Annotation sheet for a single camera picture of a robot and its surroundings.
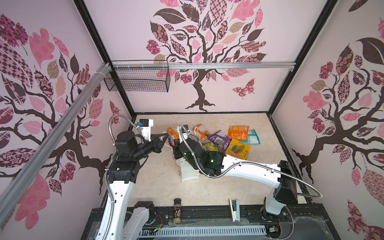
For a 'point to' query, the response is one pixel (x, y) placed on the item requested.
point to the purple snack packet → (220, 139)
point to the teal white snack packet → (252, 139)
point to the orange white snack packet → (200, 130)
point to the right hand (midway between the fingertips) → (174, 138)
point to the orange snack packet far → (239, 132)
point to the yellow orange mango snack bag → (238, 149)
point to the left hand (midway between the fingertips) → (169, 137)
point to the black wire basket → (140, 80)
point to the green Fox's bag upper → (210, 146)
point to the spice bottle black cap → (177, 211)
